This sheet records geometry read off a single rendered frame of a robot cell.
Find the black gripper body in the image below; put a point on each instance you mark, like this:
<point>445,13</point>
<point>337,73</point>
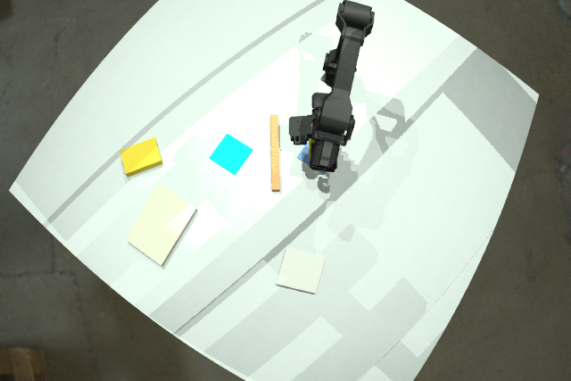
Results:
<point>317,100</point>

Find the yellow flat block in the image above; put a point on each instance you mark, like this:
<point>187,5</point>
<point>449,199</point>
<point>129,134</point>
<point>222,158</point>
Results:
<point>141,157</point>

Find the tan wooden bar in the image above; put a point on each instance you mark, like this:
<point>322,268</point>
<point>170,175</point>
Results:
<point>274,148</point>

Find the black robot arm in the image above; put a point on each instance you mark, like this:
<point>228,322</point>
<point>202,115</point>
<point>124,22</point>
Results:
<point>355,21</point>

